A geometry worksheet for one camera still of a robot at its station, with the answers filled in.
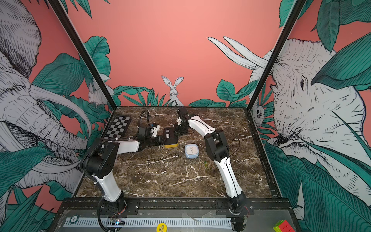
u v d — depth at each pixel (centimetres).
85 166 46
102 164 49
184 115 81
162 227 68
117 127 104
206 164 90
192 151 93
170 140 98
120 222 70
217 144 62
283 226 66
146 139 80
